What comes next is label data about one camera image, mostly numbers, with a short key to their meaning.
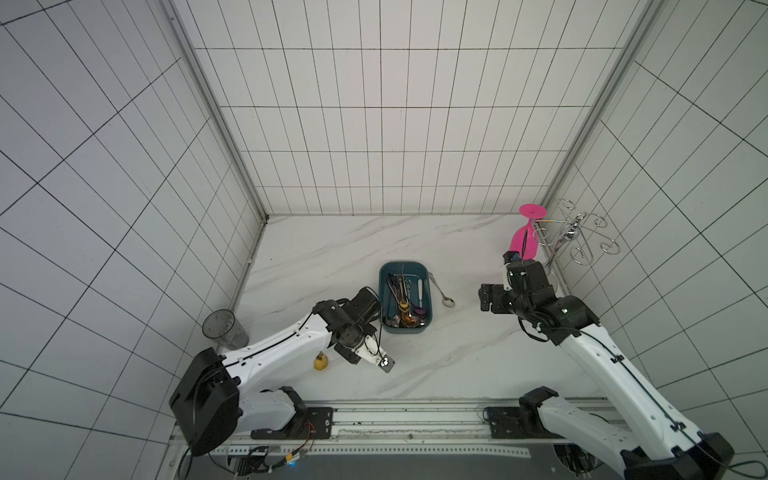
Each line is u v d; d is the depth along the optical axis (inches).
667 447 14.7
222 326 34.5
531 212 32.9
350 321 22.9
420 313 35.4
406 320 34.6
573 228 30.6
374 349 25.9
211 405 15.5
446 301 37.3
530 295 21.5
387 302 37.6
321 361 32.1
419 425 29.3
